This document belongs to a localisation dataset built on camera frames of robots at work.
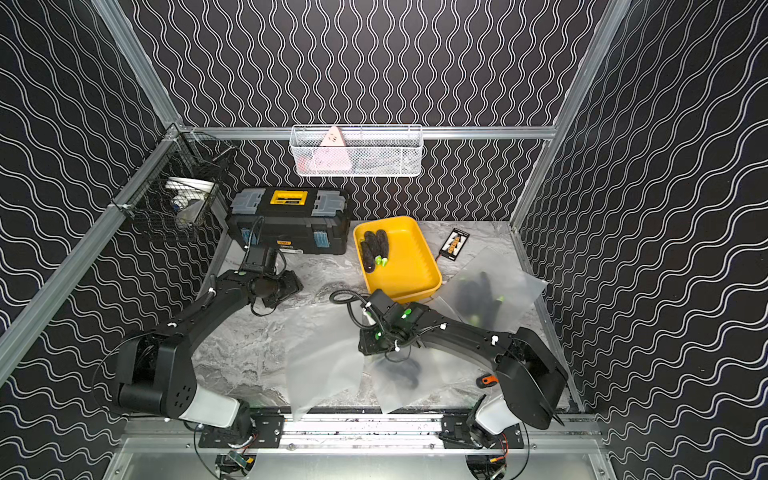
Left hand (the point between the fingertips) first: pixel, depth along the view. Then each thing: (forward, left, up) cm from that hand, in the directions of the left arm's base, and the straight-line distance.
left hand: (295, 284), depth 89 cm
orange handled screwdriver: (-21, -55, -8) cm, 60 cm away
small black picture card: (+28, -51, -10) cm, 59 cm away
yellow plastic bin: (+17, -36, -12) cm, 41 cm away
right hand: (-15, -22, -3) cm, 27 cm away
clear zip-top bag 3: (+7, -61, -8) cm, 62 cm away
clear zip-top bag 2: (-19, -11, -9) cm, 24 cm away
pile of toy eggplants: (+22, -21, -9) cm, 32 cm away
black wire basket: (+13, +30, +24) cm, 40 cm away
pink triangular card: (+32, -8, +24) cm, 40 cm away
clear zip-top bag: (-22, -39, -10) cm, 45 cm away
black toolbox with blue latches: (+21, +3, +5) cm, 22 cm away
